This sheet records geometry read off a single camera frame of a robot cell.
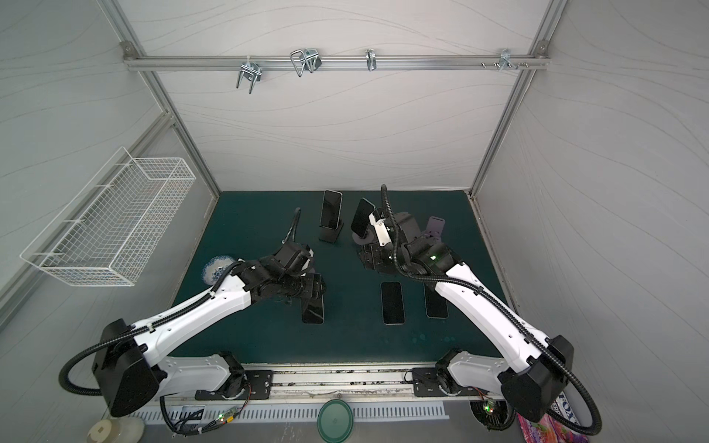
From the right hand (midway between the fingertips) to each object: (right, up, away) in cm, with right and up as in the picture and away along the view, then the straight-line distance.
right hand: (374, 241), depth 74 cm
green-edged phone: (-17, -20, +2) cm, 26 cm away
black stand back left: (-16, 0, +31) cm, 35 cm away
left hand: (-15, -13, +5) cm, 20 cm away
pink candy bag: (+42, -45, -8) cm, 63 cm away
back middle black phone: (-4, +5, +25) cm, 25 cm away
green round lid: (-9, -39, -14) cm, 42 cm away
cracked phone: (+7, -22, +15) cm, 27 cm away
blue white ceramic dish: (-54, -11, +20) cm, 59 cm away
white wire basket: (-67, +3, -6) cm, 68 cm away
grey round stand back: (-1, -2, +32) cm, 32 cm away
